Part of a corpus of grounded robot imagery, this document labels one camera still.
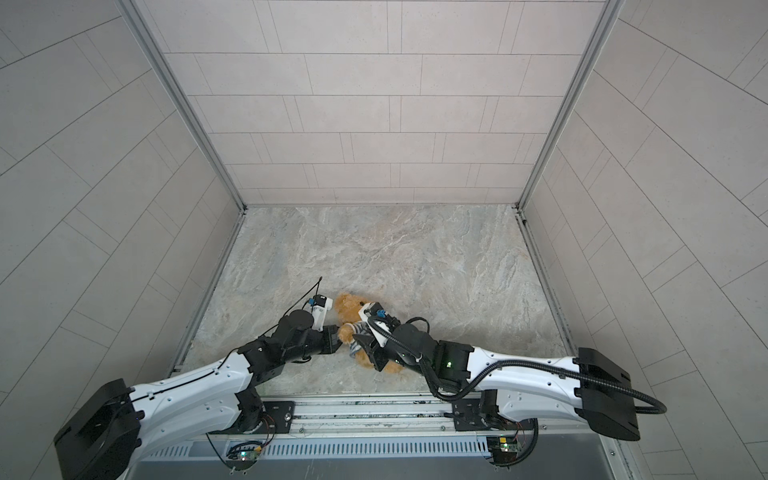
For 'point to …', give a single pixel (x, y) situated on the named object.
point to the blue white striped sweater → (360, 327)
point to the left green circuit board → (242, 457)
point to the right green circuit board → (503, 449)
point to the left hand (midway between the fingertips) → (358, 333)
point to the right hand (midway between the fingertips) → (357, 339)
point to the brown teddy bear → (347, 309)
